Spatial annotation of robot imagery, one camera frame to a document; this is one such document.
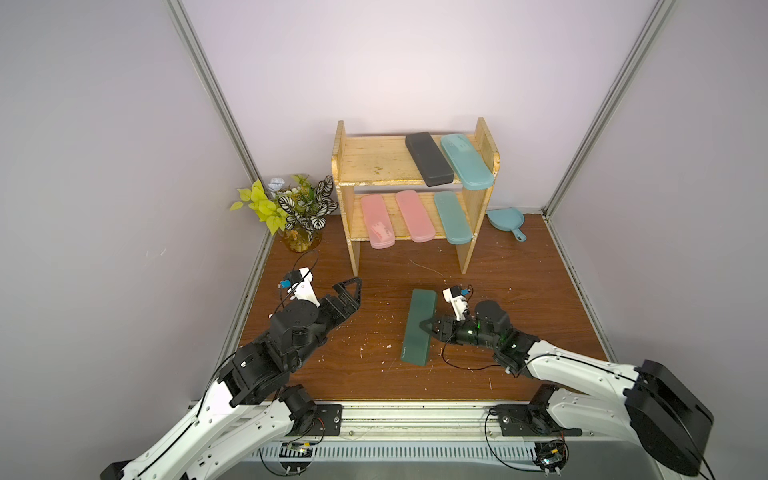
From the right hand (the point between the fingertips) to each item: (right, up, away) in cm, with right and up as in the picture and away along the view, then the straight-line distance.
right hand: (421, 323), depth 75 cm
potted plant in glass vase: (-37, +31, +14) cm, 51 cm away
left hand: (-15, +11, -11) cm, 22 cm away
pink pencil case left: (-11, +25, +11) cm, 30 cm away
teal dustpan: (+40, +29, +43) cm, 66 cm away
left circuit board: (-31, -30, -4) cm, 44 cm away
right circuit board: (+31, -30, -6) cm, 43 cm away
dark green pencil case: (-1, -4, +1) cm, 5 cm away
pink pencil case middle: (0, +27, +13) cm, 30 cm away
